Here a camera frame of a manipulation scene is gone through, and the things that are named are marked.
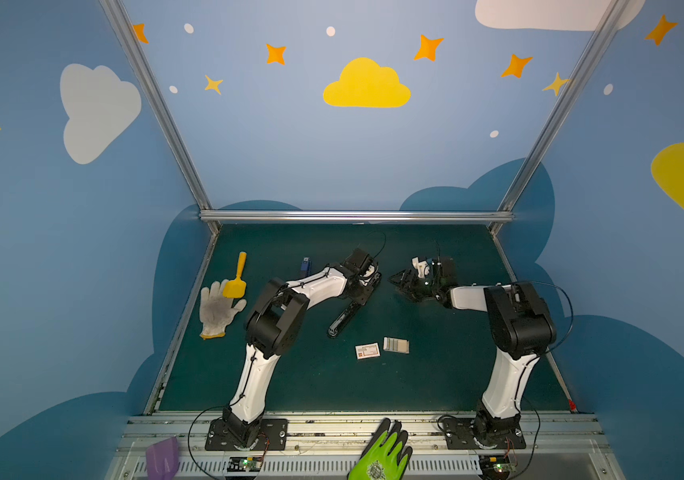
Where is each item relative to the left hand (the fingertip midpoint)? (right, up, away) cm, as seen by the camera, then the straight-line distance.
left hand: (367, 292), depth 99 cm
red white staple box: (-1, -16, -11) cm, 20 cm away
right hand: (+9, +4, -1) cm, 9 cm away
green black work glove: (+2, -36, -29) cm, 46 cm away
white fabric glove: (-50, -5, -4) cm, 50 cm away
